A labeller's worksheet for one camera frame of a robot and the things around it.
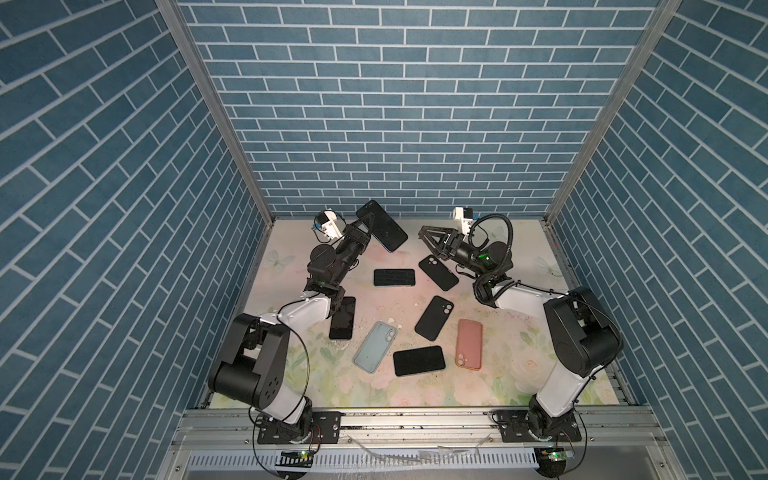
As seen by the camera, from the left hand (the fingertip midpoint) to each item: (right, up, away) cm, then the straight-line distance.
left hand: (377, 216), depth 76 cm
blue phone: (+3, -4, +1) cm, 5 cm away
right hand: (+11, -5, -2) cm, 12 cm away
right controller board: (+43, -60, -4) cm, 74 cm away
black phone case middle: (+17, -31, +18) cm, 39 cm away
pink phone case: (+27, -39, +11) cm, 48 cm away
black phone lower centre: (+11, -41, +9) cm, 43 cm away
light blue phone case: (-2, -38, +13) cm, 41 cm away
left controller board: (-19, -60, -4) cm, 63 cm away
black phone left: (-12, -31, +16) cm, 37 cm away
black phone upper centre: (+4, -19, +31) cm, 37 cm away
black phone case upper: (+21, -18, +32) cm, 42 cm away
